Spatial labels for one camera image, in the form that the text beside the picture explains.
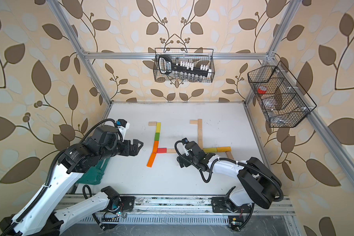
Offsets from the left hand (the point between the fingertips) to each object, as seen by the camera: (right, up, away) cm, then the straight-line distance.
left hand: (133, 141), depth 67 cm
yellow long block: (+5, +4, +39) cm, 40 cm away
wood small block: (+16, -11, +27) cm, 33 cm away
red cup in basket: (+67, +26, +14) cm, 73 cm away
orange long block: (+5, -8, +29) cm, 31 cm away
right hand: (+24, -12, +22) cm, 35 cm away
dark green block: (+5, -3, +35) cm, 35 cm away
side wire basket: (+74, +19, +6) cm, 77 cm away
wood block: (+1, +7, +40) cm, 41 cm away
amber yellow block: (+50, -9, +27) cm, 57 cm away
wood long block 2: (+35, -3, +32) cm, 48 cm away
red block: (+9, -11, +28) cm, 32 cm away
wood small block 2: (+31, +8, +41) cm, 52 cm away
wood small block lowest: (+52, -12, +24) cm, 59 cm away
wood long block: (+35, +6, +40) cm, 54 cm away
